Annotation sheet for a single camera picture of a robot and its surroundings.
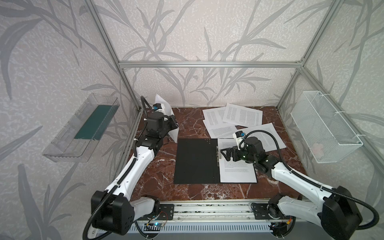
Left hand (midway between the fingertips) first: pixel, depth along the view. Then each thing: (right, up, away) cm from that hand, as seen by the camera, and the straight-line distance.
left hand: (177, 112), depth 78 cm
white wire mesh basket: (+67, -11, -15) cm, 69 cm away
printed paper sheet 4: (+22, -3, +37) cm, 43 cm away
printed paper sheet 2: (+26, -12, +29) cm, 41 cm away
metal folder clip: (+23, -27, +13) cm, 38 cm away
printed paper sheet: (+34, -35, +9) cm, 49 cm away
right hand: (+27, -18, +4) cm, 33 cm away
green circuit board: (-11, -57, -6) cm, 58 cm away
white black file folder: (+9, -30, +13) cm, 34 cm away
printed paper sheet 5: (+44, -11, -9) cm, 46 cm away
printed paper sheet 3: (+45, -1, +37) cm, 58 cm away
